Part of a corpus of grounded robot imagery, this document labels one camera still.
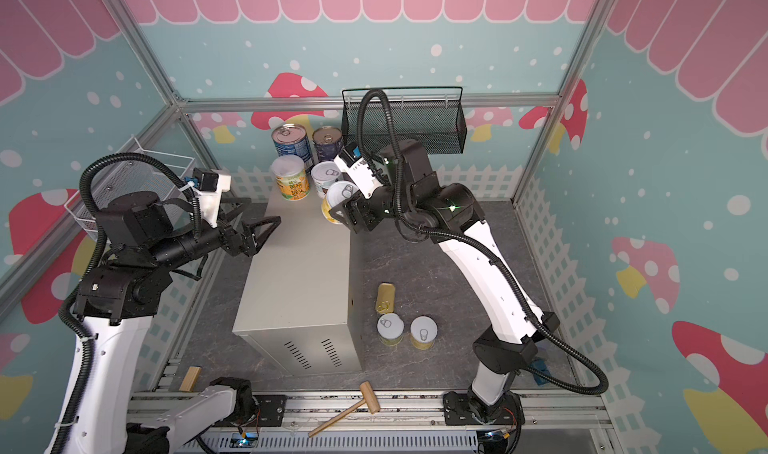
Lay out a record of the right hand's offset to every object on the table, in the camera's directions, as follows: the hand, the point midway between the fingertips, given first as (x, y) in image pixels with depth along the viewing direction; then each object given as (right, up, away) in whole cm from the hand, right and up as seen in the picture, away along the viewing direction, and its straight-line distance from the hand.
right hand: (345, 200), depth 59 cm
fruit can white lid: (+9, -33, +23) cm, 42 cm away
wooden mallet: (+4, -49, +15) cm, 51 cm away
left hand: (-16, -4, -1) cm, 16 cm away
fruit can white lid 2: (+18, -34, +22) cm, 44 cm away
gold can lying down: (+7, -27, +32) cm, 43 cm away
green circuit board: (-27, -57, +13) cm, 65 cm away
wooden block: (-44, -46, +19) cm, 67 cm away
